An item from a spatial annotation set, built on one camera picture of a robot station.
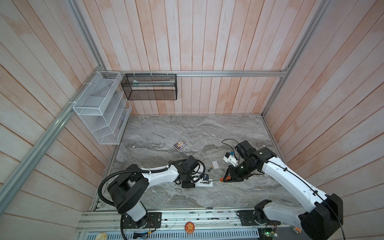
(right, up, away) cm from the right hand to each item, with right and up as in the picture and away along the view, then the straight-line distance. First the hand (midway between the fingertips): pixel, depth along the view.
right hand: (225, 179), depth 74 cm
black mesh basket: (-46, +56, +31) cm, 79 cm away
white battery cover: (-1, +3, +19) cm, 19 cm away
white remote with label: (-10, -6, +10) cm, 15 cm away
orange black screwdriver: (-2, 0, 0) cm, 2 cm away
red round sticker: (-18, -23, -2) cm, 29 cm away
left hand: (-17, -6, +13) cm, 22 cm away
